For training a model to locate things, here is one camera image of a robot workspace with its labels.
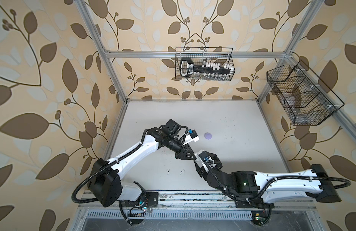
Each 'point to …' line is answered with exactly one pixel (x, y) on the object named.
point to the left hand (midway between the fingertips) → (195, 156)
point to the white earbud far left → (168, 172)
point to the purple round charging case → (208, 135)
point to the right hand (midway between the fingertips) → (201, 159)
